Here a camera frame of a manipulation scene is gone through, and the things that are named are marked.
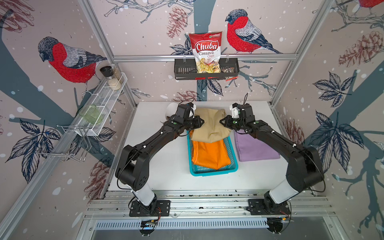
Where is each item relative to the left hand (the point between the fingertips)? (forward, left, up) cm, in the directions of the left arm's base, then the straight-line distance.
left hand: (207, 118), depth 84 cm
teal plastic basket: (-23, -15, -16) cm, 31 cm away
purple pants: (-9, -28, -19) cm, 35 cm away
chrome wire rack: (-23, +58, +15) cm, 64 cm away
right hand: (+1, -8, -3) cm, 8 cm away
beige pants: (-3, -3, -7) cm, 8 cm away
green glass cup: (-9, +55, +15) cm, 58 cm away
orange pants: (-15, -4, -17) cm, 23 cm away
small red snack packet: (+23, -16, +11) cm, 30 cm away
